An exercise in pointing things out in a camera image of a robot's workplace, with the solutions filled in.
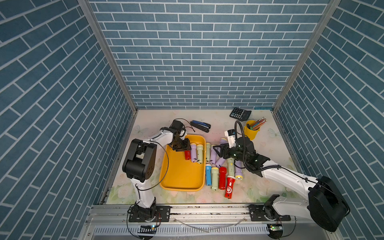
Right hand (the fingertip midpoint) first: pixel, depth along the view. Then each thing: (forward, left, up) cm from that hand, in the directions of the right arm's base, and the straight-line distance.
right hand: (218, 146), depth 81 cm
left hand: (+4, +16, -12) cm, 20 cm away
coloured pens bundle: (+20, -26, -3) cm, 33 cm away
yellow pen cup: (+16, -22, -7) cm, 28 cm away
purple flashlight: (+2, +14, -12) cm, 18 cm away
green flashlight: (+1, +10, -12) cm, 15 cm away
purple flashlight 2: (-3, -2, -13) cm, 13 cm away
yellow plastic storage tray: (-10, +23, -16) cm, 30 cm away
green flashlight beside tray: (+3, +5, -12) cm, 14 cm away
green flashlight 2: (-9, +1, -12) cm, 15 cm away
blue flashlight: (-11, +4, -13) cm, 17 cm away
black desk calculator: (+39, -19, -13) cm, 45 cm away
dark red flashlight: (0, +18, -11) cm, 21 cm away
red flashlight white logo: (-17, -7, -13) cm, 22 cm away
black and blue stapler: (+25, +11, -13) cm, 30 cm away
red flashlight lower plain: (-12, -4, -13) cm, 18 cm away
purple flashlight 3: (-13, -9, +5) cm, 16 cm away
